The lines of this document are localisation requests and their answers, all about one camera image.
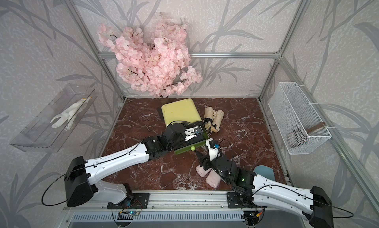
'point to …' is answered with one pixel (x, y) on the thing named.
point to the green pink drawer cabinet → (184, 111)
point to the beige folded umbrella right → (218, 116)
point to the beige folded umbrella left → (208, 114)
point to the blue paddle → (266, 171)
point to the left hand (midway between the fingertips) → (189, 127)
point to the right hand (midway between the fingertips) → (200, 148)
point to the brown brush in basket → (299, 136)
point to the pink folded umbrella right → (213, 178)
